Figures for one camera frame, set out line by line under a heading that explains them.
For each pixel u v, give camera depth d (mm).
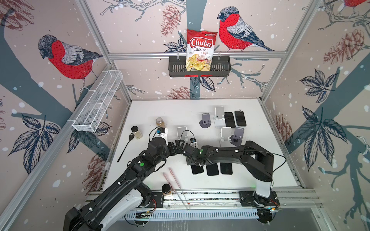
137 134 931
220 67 1069
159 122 949
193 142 811
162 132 673
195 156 676
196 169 835
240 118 1131
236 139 925
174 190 757
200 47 833
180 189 760
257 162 473
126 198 573
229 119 1067
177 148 675
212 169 832
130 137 978
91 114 728
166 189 689
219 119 1008
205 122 1007
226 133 905
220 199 748
